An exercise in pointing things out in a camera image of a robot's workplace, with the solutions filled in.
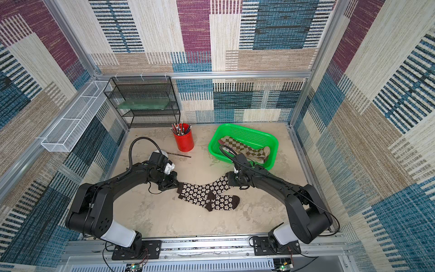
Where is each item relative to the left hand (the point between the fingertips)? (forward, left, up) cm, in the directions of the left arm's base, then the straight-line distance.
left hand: (181, 184), depth 89 cm
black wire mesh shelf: (+47, +26, +17) cm, 56 cm away
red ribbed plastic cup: (+25, 0, +4) cm, 25 cm away
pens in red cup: (+26, +2, +13) cm, 29 cm away
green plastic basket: (+31, -36, +2) cm, 48 cm away
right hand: (0, -27, 0) cm, 27 cm away
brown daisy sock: (0, -21, -1) cm, 21 cm away
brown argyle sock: (+16, -42, +3) cm, 45 cm away
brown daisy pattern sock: (-8, -20, -4) cm, 22 cm away
